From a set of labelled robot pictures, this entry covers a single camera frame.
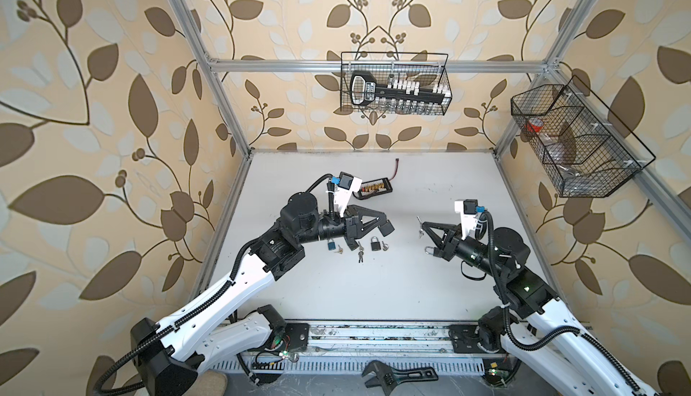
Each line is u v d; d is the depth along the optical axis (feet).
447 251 1.96
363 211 1.96
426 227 2.22
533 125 2.86
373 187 3.51
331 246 3.03
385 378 2.23
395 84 2.71
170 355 1.26
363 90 2.77
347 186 1.81
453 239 1.93
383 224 1.98
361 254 2.98
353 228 1.75
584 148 2.40
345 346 2.42
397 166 3.79
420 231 2.25
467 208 1.97
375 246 3.01
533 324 1.64
